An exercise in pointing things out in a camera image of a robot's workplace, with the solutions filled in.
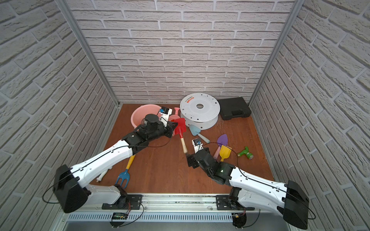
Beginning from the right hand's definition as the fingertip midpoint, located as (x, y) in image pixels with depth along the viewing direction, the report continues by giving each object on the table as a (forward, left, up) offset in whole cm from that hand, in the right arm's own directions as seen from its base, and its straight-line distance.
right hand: (194, 151), depth 78 cm
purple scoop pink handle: (+14, -21, -13) cm, 28 cm away
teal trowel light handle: (+22, -3, -14) cm, 26 cm away
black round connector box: (-32, -20, -13) cm, 39 cm away
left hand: (+14, +10, +13) cm, 22 cm away
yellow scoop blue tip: (+4, -20, -12) cm, 24 cm away
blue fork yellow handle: (-6, +41, -13) cm, 43 cm away
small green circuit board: (-26, +41, -15) cm, 51 cm away
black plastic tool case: (+37, -34, -6) cm, 51 cm away
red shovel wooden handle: (+10, +7, +9) cm, 15 cm away
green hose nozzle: (+3, -34, -12) cm, 36 cm away
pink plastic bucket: (+28, +34, +3) cm, 44 cm away
